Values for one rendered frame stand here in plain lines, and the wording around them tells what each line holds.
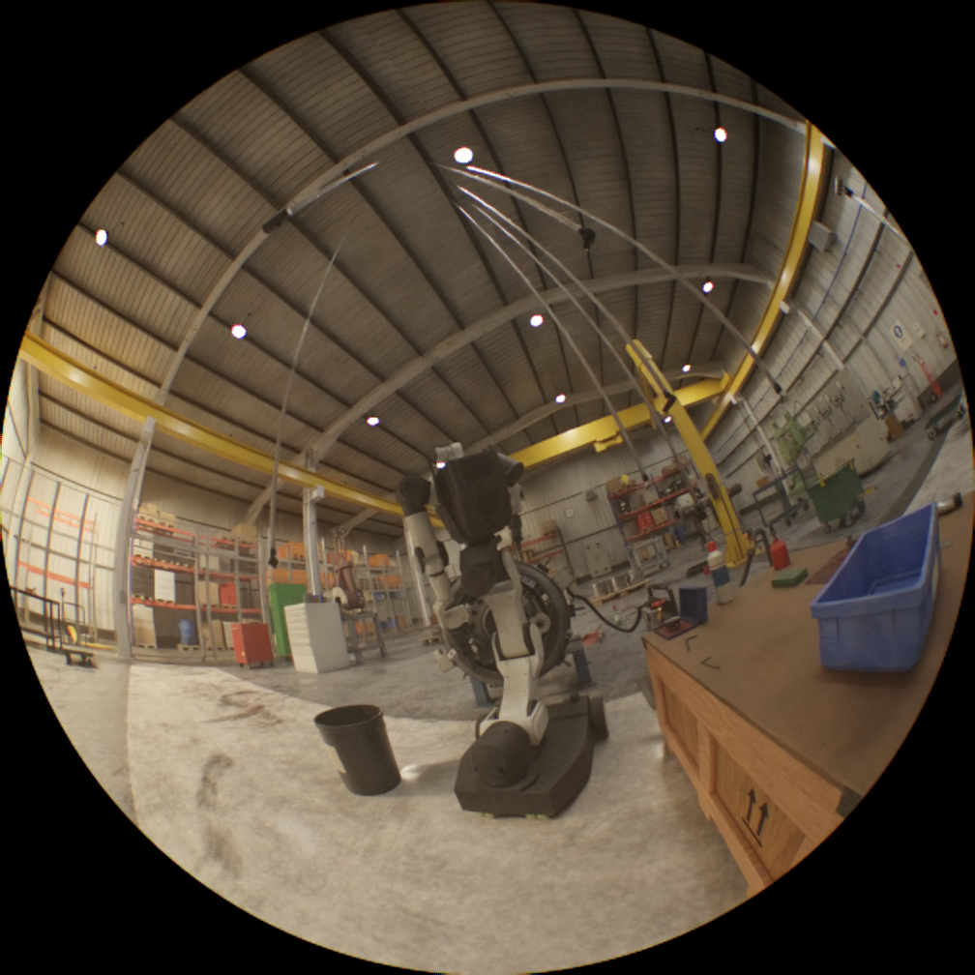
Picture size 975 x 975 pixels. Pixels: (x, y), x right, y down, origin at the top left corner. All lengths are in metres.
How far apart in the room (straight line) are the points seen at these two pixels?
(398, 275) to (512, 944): 8.78
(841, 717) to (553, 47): 8.92
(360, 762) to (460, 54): 9.30
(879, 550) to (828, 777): 0.47
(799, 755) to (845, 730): 0.06
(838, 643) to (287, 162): 8.26
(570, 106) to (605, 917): 9.23
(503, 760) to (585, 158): 9.12
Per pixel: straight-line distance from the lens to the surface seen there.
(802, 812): 0.49
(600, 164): 8.81
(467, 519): 1.00
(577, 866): 0.94
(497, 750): 0.89
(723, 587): 1.12
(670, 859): 0.90
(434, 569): 1.09
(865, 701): 0.49
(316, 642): 5.04
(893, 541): 0.74
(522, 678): 1.18
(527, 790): 0.96
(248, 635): 6.22
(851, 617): 0.50
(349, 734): 1.27
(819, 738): 0.45
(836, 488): 3.51
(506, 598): 1.19
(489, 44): 8.38
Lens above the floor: 0.78
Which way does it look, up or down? 21 degrees up
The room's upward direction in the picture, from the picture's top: 15 degrees counter-clockwise
